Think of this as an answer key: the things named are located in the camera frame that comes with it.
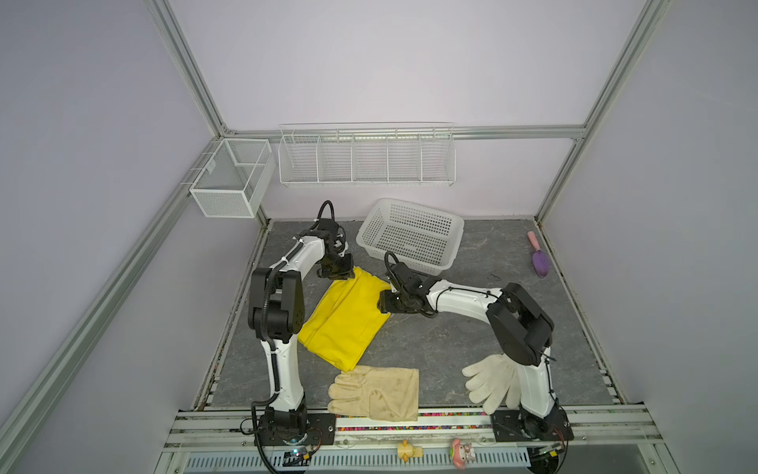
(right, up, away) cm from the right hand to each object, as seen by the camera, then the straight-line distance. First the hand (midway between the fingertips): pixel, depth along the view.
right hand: (381, 303), depth 93 cm
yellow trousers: (-11, -5, -2) cm, 12 cm away
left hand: (-10, +9, +3) cm, 13 cm away
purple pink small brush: (+57, +13, +12) cm, 60 cm away
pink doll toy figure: (+20, -30, -25) cm, 44 cm away
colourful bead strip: (+12, -28, -17) cm, 35 cm away
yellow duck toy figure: (+7, -29, -26) cm, 40 cm away
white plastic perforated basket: (+15, +23, +22) cm, 35 cm away
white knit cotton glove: (+33, -18, -12) cm, 40 cm away
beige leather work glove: (+2, -22, -14) cm, 26 cm away
